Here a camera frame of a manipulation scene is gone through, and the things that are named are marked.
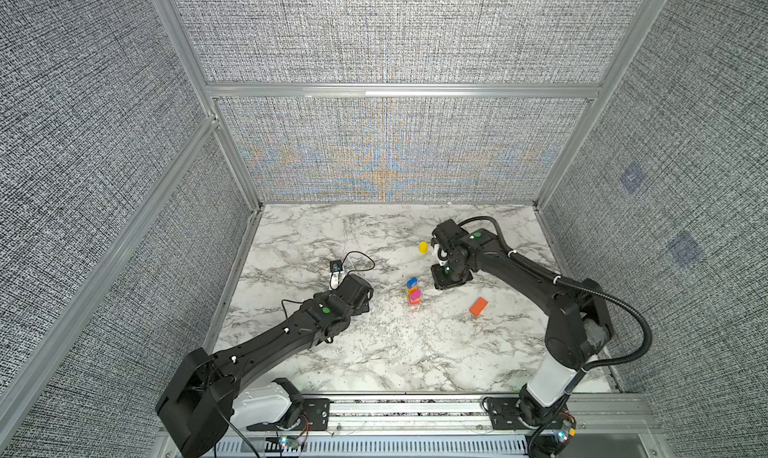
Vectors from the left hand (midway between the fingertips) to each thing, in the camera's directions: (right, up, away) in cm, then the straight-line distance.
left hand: (349, 296), depth 85 cm
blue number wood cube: (+18, +3, +6) cm, 19 cm away
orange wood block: (+19, -4, +7) cm, 21 cm away
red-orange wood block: (+39, -5, +7) cm, 40 cm away
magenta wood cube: (+20, -1, +8) cm, 21 cm away
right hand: (+27, +4, +2) cm, 27 cm away
